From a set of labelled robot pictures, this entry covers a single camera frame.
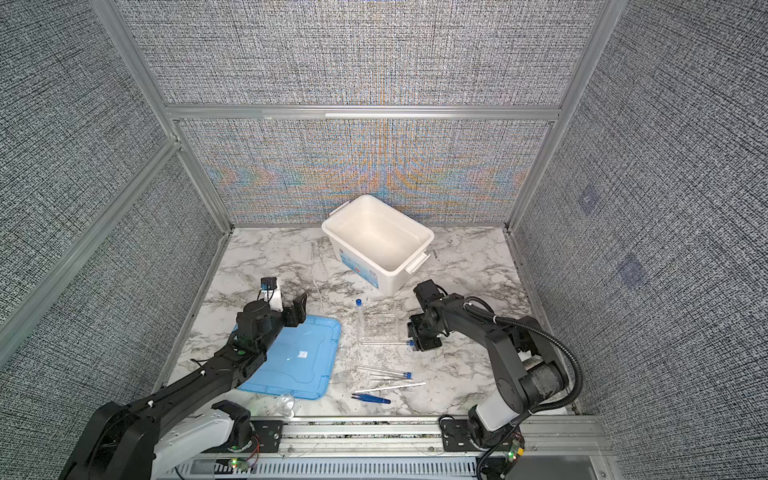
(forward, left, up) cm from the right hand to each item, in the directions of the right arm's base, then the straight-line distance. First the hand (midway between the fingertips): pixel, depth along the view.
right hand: (406, 335), depth 90 cm
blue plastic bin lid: (-8, +30, 0) cm, 31 cm away
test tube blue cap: (+3, +14, +3) cm, 14 cm away
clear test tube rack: (+4, +9, 0) cm, 9 cm away
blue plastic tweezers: (-17, +10, -1) cm, 20 cm away
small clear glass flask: (-19, +33, 0) cm, 38 cm away
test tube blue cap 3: (-11, 0, -2) cm, 11 cm away
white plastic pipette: (-14, +5, -2) cm, 15 cm away
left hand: (+6, +32, +12) cm, 35 cm away
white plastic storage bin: (+37, +10, +2) cm, 38 cm away
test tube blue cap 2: (-2, -1, 0) cm, 3 cm away
